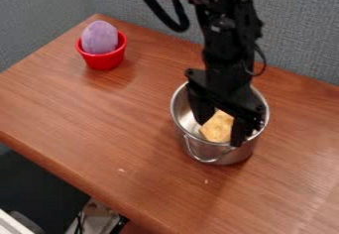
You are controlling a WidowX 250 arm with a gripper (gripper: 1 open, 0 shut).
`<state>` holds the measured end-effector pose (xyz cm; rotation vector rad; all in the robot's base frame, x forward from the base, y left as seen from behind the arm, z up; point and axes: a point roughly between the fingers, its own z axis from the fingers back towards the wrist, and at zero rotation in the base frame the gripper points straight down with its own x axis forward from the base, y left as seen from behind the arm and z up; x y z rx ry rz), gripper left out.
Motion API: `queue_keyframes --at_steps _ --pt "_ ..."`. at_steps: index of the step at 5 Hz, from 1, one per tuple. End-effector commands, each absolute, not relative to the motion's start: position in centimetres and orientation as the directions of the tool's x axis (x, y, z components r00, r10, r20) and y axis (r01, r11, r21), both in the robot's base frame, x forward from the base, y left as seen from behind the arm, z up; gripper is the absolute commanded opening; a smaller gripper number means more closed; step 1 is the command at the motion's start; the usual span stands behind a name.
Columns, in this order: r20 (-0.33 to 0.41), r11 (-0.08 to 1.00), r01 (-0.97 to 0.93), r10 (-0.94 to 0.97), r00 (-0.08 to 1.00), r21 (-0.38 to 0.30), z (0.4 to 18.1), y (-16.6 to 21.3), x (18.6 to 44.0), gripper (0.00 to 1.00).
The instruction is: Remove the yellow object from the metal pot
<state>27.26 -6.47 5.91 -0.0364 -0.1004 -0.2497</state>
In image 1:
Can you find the metal pot with handle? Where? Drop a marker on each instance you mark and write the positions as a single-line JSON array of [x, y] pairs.
[[204, 151]]

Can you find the grey equipment under table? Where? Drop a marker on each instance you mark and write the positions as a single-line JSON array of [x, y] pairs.
[[97, 219]]

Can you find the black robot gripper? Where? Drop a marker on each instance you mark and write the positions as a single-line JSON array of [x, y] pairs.
[[221, 86]]

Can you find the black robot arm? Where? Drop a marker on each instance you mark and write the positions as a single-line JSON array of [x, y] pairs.
[[228, 22]]

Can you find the purple plush egg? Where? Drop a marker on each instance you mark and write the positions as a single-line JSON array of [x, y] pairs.
[[98, 38]]

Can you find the yellow cheese wedge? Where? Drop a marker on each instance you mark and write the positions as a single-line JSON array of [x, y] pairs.
[[216, 129]]

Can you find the red cup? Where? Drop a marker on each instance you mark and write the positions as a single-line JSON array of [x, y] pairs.
[[104, 61]]

